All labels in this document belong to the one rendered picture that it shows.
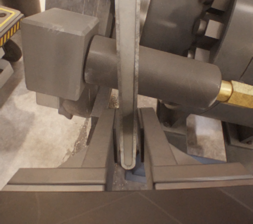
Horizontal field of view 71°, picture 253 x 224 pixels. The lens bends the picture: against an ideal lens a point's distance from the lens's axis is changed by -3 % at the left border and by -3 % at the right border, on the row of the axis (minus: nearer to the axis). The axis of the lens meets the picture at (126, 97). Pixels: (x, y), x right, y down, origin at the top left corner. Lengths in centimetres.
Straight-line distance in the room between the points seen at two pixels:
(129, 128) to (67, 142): 89
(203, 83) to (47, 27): 22
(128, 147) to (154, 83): 12
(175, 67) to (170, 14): 30
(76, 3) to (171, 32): 30
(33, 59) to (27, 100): 93
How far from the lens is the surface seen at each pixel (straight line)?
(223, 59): 48
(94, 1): 33
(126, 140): 16
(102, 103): 43
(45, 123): 110
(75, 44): 24
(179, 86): 27
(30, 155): 105
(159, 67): 26
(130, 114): 15
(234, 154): 98
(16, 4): 151
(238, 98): 33
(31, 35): 26
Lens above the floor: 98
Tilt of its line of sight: 56 degrees down
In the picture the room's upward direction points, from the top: 18 degrees clockwise
